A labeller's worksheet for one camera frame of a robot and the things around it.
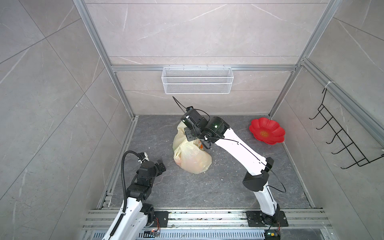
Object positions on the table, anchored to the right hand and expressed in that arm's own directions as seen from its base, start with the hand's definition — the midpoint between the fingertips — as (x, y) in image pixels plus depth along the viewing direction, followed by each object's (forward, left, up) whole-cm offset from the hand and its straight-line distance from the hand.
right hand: (191, 129), depth 74 cm
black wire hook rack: (-14, -69, +1) cm, 71 cm away
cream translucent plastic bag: (-8, +1, -12) cm, 15 cm away
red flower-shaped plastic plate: (+21, -56, -29) cm, 67 cm away
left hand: (-8, +21, -17) cm, 28 cm away
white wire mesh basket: (+43, -2, +1) cm, 43 cm away
